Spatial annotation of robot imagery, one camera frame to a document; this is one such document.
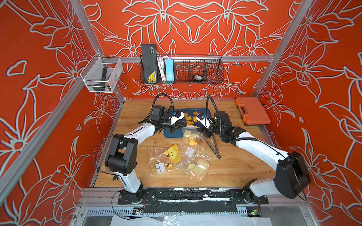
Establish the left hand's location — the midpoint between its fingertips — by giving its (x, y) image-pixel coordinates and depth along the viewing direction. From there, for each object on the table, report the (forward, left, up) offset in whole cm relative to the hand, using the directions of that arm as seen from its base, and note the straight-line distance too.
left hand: (185, 123), depth 84 cm
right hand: (-1, -8, +1) cm, 8 cm away
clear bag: (-17, -7, -16) cm, 24 cm away
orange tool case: (+25, -52, -12) cm, 59 cm away
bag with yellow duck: (-18, +12, -16) cm, 27 cm away
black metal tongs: (-9, -21, -16) cm, 28 cm away
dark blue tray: (+18, -4, -14) cm, 23 cm away
